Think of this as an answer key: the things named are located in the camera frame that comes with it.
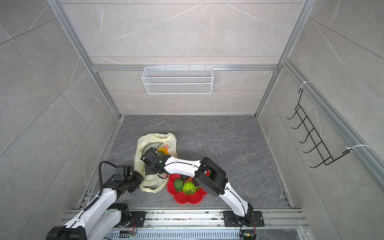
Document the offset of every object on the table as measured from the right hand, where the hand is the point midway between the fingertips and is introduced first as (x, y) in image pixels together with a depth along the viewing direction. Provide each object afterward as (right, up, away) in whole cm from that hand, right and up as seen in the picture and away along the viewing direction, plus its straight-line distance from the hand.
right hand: (149, 169), depth 87 cm
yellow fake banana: (+8, +10, +7) cm, 14 cm away
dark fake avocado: (+21, -4, -4) cm, 22 cm away
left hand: (-3, -3, 0) cm, 5 cm away
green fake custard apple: (+24, -8, -10) cm, 27 cm away
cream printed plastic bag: (+13, +18, -10) cm, 24 cm away
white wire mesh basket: (+16, +57, +13) cm, 61 cm away
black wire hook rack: (+82, +13, -26) cm, 87 cm away
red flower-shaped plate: (+19, -13, -9) cm, 25 cm away
